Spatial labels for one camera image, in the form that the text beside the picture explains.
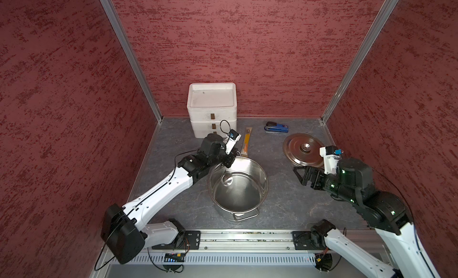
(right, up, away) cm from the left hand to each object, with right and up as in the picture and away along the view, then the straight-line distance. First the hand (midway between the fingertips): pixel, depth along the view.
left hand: (234, 152), depth 76 cm
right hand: (+24, -7, -13) cm, 28 cm away
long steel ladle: (-4, -14, +9) cm, 17 cm away
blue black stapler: (+26, +13, +36) cm, 46 cm away
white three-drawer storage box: (-12, +22, +16) cm, 30 cm away
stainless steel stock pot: (+3, -21, +13) cm, 25 cm away
